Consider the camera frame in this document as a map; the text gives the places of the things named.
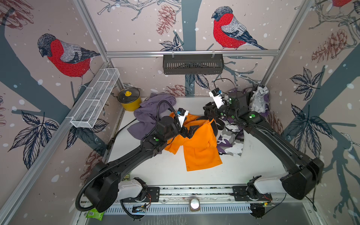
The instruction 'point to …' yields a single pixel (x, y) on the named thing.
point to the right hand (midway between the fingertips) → (207, 103)
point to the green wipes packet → (93, 213)
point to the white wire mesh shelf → (94, 98)
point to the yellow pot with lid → (130, 98)
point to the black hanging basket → (193, 63)
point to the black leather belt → (124, 126)
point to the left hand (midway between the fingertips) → (194, 119)
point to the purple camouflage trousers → (231, 140)
